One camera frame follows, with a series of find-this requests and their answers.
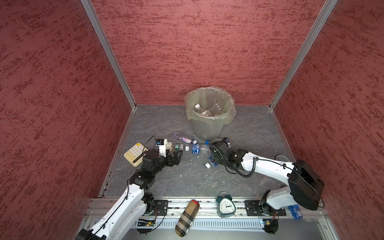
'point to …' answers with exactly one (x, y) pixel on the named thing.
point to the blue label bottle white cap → (198, 148)
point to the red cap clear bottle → (217, 108)
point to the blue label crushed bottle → (208, 165)
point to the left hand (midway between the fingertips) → (176, 153)
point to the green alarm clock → (226, 207)
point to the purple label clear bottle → (184, 139)
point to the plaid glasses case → (187, 218)
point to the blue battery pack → (295, 211)
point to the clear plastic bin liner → (210, 102)
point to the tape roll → (282, 158)
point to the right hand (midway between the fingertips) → (216, 160)
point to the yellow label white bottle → (202, 111)
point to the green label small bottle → (181, 147)
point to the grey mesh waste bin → (208, 128)
